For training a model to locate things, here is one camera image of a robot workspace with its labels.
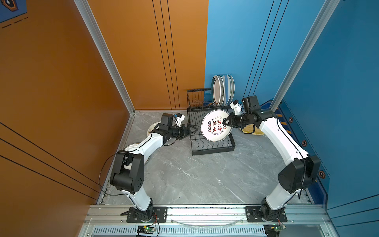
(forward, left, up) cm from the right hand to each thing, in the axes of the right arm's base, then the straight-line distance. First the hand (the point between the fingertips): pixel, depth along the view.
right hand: (224, 122), depth 81 cm
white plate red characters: (+1, +6, -3) cm, 7 cm away
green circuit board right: (-47, -21, -25) cm, 57 cm away
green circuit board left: (-47, +40, -25) cm, 66 cm away
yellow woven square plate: (-12, -10, +9) cm, 18 cm away
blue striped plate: (+25, -2, +8) cm, 26 cm away
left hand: (0, +17, -7) cm, 18 cm away
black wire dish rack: (+22, +14, -4) cm, 26 cm away
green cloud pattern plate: (+14, +1, +11) cm, 18 cm away
